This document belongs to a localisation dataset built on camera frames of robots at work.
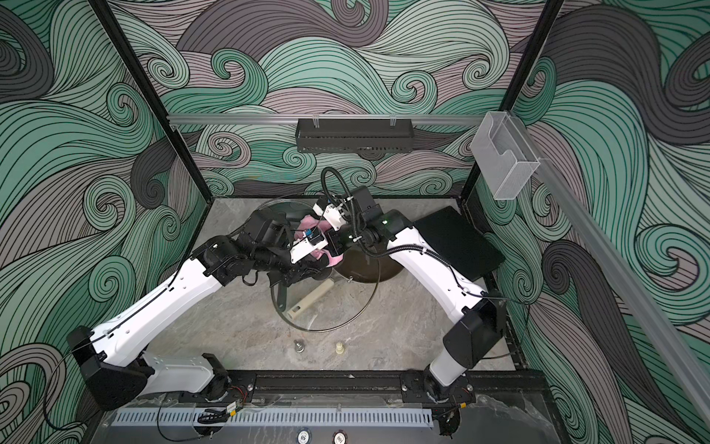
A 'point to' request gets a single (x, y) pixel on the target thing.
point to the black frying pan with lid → (291, 210)
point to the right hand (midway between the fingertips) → (316, 245)
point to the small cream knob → (339, 350)
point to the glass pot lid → (330, 302)
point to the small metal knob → (299, 346)
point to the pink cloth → (309, 221)
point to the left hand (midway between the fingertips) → (315, 261)
